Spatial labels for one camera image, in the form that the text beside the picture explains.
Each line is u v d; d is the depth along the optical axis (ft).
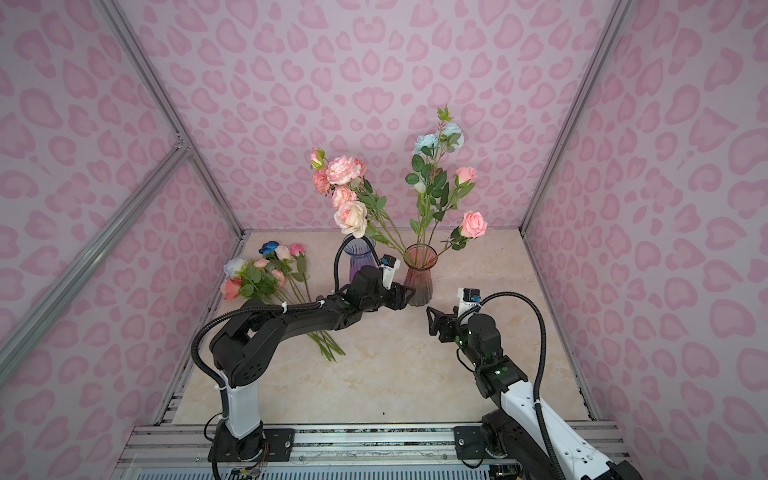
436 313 2.40
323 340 2.97
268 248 3.59
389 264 2.65
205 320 3.30
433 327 2.40
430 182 2.63
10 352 1.62
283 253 3.53
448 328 2.31
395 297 2.65
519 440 1.92
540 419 1.60
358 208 2.12
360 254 2.82
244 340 1.73
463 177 2.51
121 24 2.31
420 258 2.89
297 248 3.60
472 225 2.03
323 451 2.40
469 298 2.26
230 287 3.24
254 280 3.30
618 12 2.27
